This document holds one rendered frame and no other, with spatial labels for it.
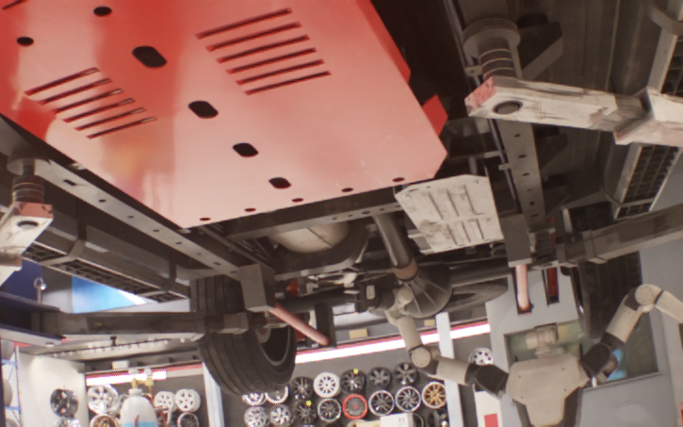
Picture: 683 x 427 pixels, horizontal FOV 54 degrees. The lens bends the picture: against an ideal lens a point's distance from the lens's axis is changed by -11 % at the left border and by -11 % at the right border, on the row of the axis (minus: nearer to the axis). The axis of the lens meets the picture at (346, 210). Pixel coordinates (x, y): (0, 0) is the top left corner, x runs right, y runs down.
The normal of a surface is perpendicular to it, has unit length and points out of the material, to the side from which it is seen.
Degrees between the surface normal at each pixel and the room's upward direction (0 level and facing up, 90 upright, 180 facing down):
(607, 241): 90
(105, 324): 90
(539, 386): 87
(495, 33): 180
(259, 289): 102
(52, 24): 178
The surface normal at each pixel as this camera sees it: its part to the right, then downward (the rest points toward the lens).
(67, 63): 0.11, 0.94
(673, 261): -0.26, -0.26
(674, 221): -0.62, -0.15
